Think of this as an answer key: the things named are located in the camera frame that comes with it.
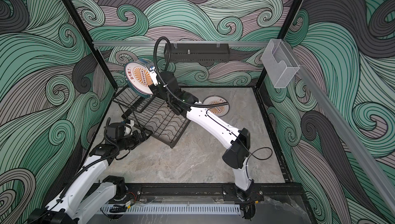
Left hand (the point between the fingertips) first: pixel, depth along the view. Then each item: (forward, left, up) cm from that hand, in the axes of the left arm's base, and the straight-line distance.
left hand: (148, 134), depth 80 cm
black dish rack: (+20, +4, -10) cm, 23 cm away
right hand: (+15, -6, +29) cm, 33 cm away
